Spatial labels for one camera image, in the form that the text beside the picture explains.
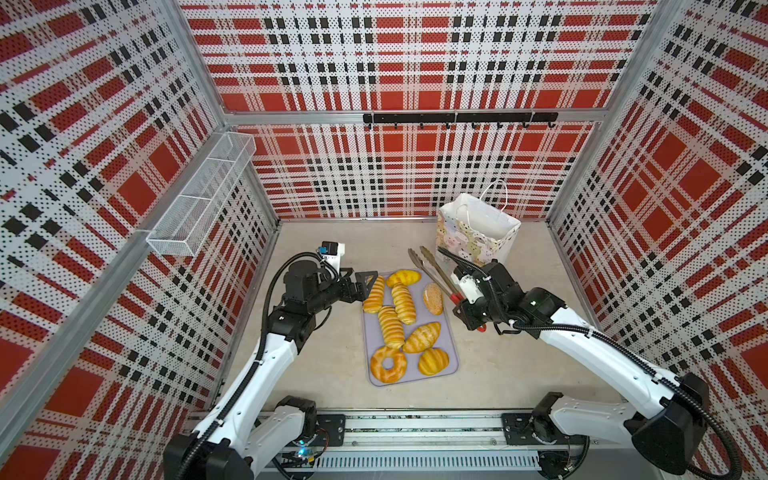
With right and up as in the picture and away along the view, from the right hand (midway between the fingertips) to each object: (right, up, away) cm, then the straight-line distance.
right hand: (461, 312), depth 76 cm
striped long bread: (-24, -1, +19) cm, 31 cm away
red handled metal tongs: (-4, +8, +5) cm, 11 cm away
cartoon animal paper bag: (+6, +22, +6) cm, 24 cm away
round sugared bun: (-5, +1, +17) cm, 18 cm away
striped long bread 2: (-15, -1, +17) cm, 23 cm away
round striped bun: (-7, -15, +5) cm, 17 cm away
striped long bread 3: (-18, -7, +11) cm, 23 cm away
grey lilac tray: (-2, -11, +13) cm, 17 cm away
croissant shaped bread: (-9, -10, +10) cm, 17 cm away
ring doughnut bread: (-22, -17, +6) cm, 29 cm away
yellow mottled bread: (-14, +7, +24) cm, 29 cm away
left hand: (-25, +9, 0) cm, 27 cm away
